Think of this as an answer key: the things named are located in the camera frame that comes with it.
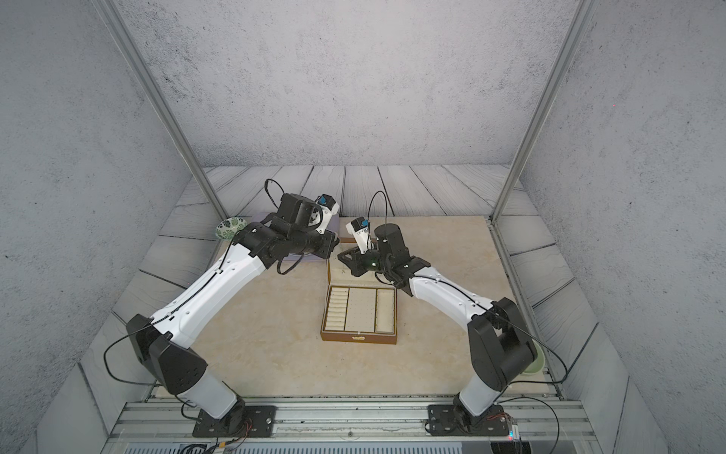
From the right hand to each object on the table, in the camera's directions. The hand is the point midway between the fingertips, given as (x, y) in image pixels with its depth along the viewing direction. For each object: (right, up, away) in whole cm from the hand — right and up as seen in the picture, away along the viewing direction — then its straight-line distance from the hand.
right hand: (340, 256), depth 80 cm
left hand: (+1, +5, -4) cm, 6 cm away
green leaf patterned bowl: (-49, +9, +35) cm, 61 cm away
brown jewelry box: (+5, -17, +9) cm, 20 cm away
